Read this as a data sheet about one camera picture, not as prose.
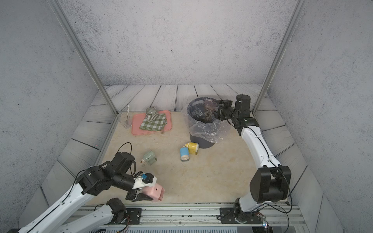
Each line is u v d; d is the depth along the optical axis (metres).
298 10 0.72
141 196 0.58
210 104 0.79
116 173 0.51
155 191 0.59
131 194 0.56
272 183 0.43
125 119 1.11
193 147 0.91
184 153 0.89
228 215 0.71
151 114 1.14
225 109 0.69
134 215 0.73
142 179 0.53
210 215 0.74
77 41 0.82
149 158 0.87
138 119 1.16
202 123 0.77
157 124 1.12
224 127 0.78
